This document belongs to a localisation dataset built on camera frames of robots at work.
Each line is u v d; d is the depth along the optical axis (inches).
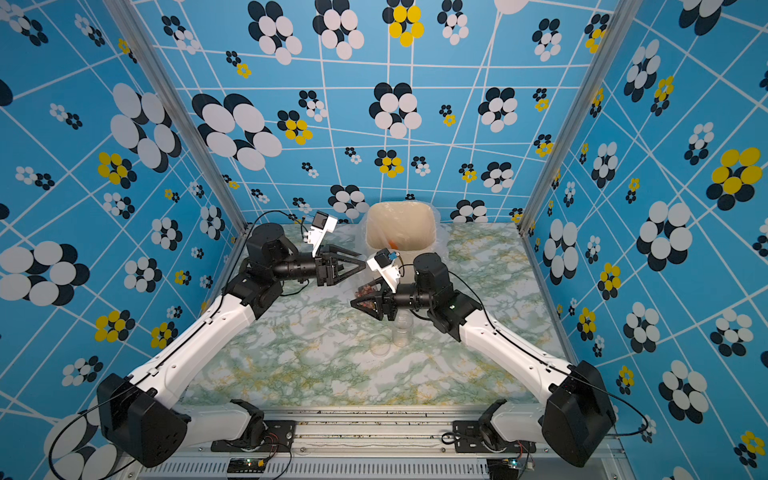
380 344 35.1
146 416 14.9
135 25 27.8
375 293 26.0
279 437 28.8
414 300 24.3
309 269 23.3
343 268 24.8
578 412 15.5
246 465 28.4
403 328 34.7
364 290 26.2
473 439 28.8
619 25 27.3
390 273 24.4
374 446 28.8
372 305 25.7
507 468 27.7
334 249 25.3
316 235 23.5
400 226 37.1
